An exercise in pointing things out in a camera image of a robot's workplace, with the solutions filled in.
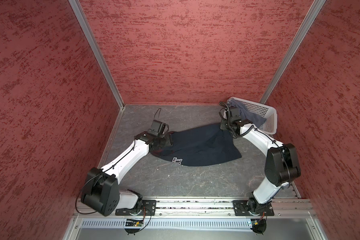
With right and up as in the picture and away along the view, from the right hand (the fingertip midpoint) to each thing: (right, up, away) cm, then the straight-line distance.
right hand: (223, 126), depth 94 cm
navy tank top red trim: (-14, -13, 0) cm, 19 cm away
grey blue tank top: (+19, +8, +10) cm, 23 cm away
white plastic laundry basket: (+38, +9, +16) cm, 42 cm away
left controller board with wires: (-51, -47, -21) cm, 73 cm away
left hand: (-34, -10, -9) cm, 37 cm away
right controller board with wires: (+12, -48, -22) cm, 54 cm away
